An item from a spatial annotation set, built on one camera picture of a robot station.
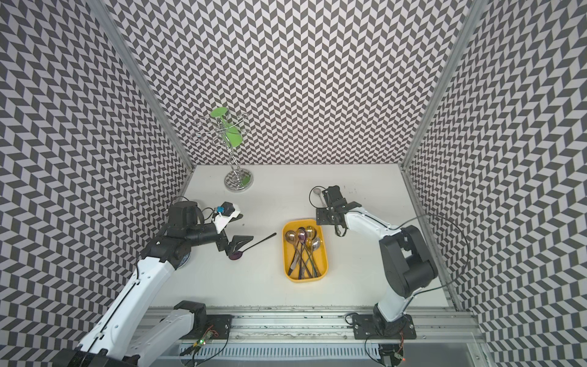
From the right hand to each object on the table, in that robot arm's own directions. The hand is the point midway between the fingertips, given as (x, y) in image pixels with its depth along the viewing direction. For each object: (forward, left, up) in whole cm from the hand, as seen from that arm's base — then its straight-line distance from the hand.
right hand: (328, 219), depth 93 cm
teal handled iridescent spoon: (-10, +8, -4) cm, 14 cm away
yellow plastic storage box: (-12, +16, -3) cm, 20 cm away
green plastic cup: (+30, +40, +21) cm, 54 cm away
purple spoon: (-6, +11, -3) cm, 13 cm away
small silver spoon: (+19, +4, -5) cm, 20 cm away
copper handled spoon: (-6, +15, -3) cm, 17 cm away
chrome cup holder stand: (+27, +42, +26) cm, 56 cm away
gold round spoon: (-5, +7, -3) cm, 9 cm away
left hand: (-12, +29, +16) cm, 35 cm away
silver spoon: (-10, +5, -3) cm, 12 cm away
